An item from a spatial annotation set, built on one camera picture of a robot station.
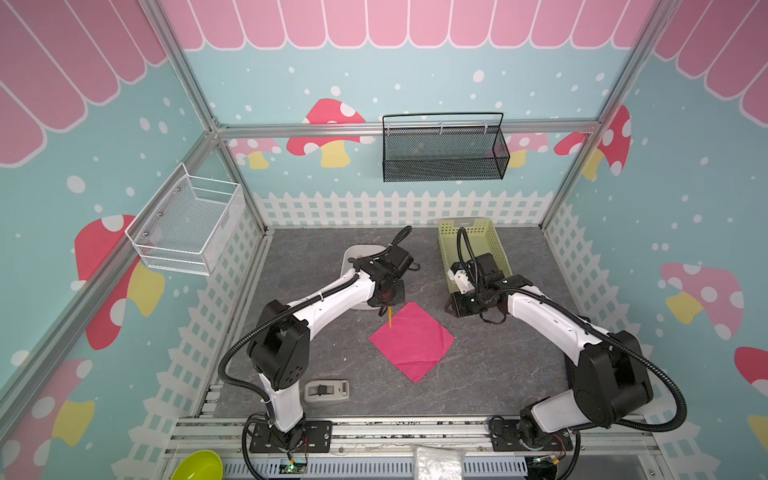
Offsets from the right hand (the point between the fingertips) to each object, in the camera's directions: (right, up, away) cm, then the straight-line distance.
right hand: (448, 306), depth 86 cm
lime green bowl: (-60, -33, -19) cm, 71 cm away
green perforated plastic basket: (+19, +22, +30) cm, 41 cm away
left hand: (-17, +1, +1) cm, 17 cm away
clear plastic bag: (-6, -33, -18) cm, 38 cm away
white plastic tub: (-29, +17, +22) cm, 40 cm away
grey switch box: (-35, -21, -7) cm, 42 cm away
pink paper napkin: (-10, -13, +7) cm, 17 cm away
